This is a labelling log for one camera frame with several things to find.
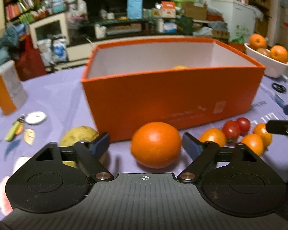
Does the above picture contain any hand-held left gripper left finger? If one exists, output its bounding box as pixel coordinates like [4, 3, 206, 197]
[32, 132, 114, 182]

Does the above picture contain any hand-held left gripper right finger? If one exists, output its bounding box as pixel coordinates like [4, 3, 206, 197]
[177, 132, 257, 183]

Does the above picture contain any orange cherry tomato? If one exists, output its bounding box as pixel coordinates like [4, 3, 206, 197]
[199, 128, 227, 148]
[253, 123, 273, 148]
[241, 133, 265, 156]

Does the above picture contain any yellow green pear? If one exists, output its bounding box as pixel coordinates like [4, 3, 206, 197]
[60, 126, 111, 168]

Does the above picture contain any large orange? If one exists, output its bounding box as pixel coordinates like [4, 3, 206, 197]
[131, 122, 182, 168]

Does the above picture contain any red cherry tomato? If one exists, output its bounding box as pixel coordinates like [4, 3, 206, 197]
[236, 117, 251, 133]
[222, 120, 241, 140]

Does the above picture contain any orange cardboard box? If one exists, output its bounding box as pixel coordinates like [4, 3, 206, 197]
[81, 37, 266, 142]

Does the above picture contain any blue capped pen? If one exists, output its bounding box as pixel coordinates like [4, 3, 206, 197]
[275, 93, 288, 108]

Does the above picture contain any black clip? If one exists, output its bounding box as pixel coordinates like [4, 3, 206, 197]
[272, 83, 287, 94]

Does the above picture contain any white plastic bowl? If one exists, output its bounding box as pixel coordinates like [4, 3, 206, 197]
[244, 43, 288, 78]

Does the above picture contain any purple printed tablecloth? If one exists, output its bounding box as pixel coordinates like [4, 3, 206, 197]
[0, 66, 288, 222]

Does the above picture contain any white oval key tag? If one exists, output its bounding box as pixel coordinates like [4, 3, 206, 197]
[24, 111, 47, 125]

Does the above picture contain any white and black television stand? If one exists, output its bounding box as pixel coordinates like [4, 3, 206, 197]
[67, 19, 190, 61]

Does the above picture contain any blue and white bag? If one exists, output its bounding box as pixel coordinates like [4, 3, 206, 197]
[52, 38, 68, 62]

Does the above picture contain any white chest freezer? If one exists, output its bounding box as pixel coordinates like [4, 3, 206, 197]
[211, 0, 257, 44]

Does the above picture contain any orange canister with white label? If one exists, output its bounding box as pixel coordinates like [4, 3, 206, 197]
[0, 60, 29, 115]

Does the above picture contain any white plastic bag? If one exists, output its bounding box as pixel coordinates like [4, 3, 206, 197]
[37, 39, 53, 65]

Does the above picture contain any red bag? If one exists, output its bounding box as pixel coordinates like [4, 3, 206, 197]
[14, 35, 47, 81]

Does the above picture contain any white cabinet with glass door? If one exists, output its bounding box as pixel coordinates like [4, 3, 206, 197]
[29, 13, 69, 49]

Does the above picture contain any brown cardboard box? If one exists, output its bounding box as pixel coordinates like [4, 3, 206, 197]
[181, 2, 208, 21]

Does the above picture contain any orange and white carton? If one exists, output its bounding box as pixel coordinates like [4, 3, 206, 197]
[161, 2, 177, 18]

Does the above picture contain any teal puffer jacket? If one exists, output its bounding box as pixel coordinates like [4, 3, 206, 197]
[0, 25, 20, 65]

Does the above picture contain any blue packet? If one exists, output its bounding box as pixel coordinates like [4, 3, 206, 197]
[127, 0, 143, 20]

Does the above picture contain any dark bookshelf with books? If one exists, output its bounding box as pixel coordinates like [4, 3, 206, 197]
[2, 0, 39, 27]

